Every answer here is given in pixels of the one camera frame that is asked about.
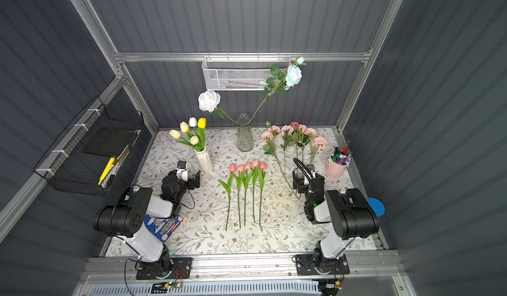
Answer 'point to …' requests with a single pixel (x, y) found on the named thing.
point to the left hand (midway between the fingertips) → (190, 169)
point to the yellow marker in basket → (106, 170)
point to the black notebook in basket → (110, 141)
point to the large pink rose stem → (304, 139)
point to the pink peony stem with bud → (269, 136)
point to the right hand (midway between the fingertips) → (310, 173)
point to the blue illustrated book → (163, 228)
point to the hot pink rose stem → (295, 125)
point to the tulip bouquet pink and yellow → (192, 134)
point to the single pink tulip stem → (254, 176)
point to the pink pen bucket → (337, 164)
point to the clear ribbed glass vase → (245, 140)
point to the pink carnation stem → (286, 131)
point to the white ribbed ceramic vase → (204, 162)
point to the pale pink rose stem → (321, 143)
